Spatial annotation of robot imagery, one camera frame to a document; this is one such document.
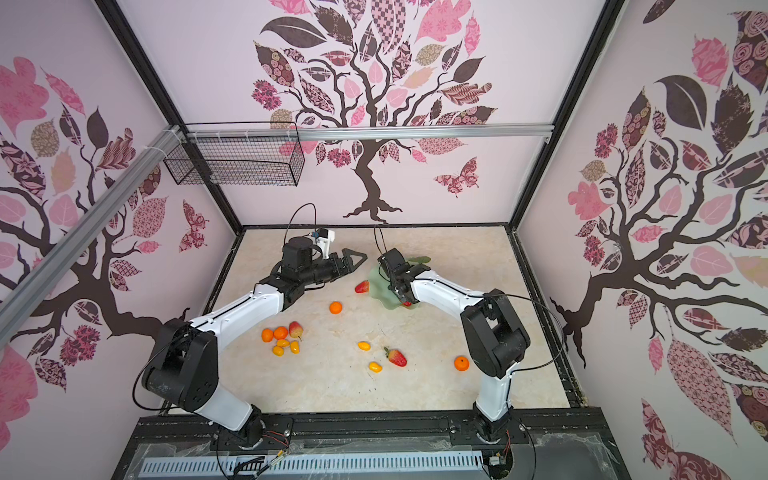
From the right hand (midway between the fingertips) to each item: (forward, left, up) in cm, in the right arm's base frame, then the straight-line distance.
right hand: (412, 276), depth 94 cm
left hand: (-3, +16, +11) cm, 19 cm away
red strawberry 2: (-6, +2, -7) cm, 9 cm away
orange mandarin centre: (-6, +26, -8) cm, 28 cm away
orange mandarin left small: (-17, +45, -6) cm, 48 cm away
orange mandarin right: (-25, -13, -7) cm, 29 cm away
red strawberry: (+1, +17, -7) cm, 18 cm away
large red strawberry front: (-23, +6, -8) cm, 25 cm away
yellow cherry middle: (-19, +40, -7) cm, 45 cm away
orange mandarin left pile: (-15, +42, -7) cm, 45 cm away
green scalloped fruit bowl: (0, +11, -7) cm, 13 cm away
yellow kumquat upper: (-20, +15, -8) cm, 26 cm away
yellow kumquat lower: (-26, +12, -8) cm, 29 cm away
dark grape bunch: (+6, -3, +1) cm, 7 cm away
